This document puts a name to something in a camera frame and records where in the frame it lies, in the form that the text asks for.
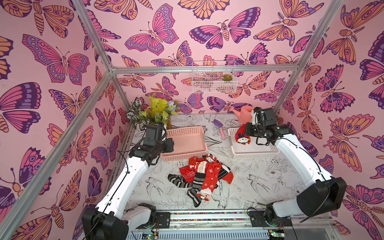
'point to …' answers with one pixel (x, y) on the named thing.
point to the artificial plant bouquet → (158, 110)
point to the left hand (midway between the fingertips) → (172, 141)
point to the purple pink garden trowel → (220, 124)
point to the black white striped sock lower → (192, 194)
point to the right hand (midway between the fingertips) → (247, 127)
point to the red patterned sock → (188, 172)
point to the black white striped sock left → (179, 181)
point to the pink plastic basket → (188, 142)
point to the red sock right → (228, 177)
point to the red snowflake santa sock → (210, 180)
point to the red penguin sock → (240, 136)
